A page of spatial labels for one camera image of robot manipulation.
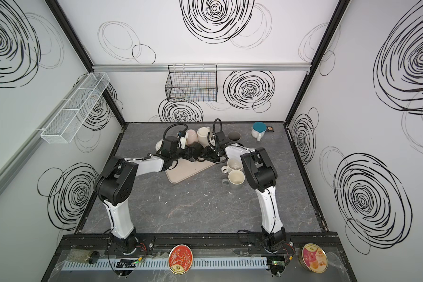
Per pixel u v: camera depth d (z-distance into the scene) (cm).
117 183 51
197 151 99
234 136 97
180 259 68
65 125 72
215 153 89
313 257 68
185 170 96
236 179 91
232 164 94
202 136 105
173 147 81
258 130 108
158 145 98
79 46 83
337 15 74
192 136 99
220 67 91
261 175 57
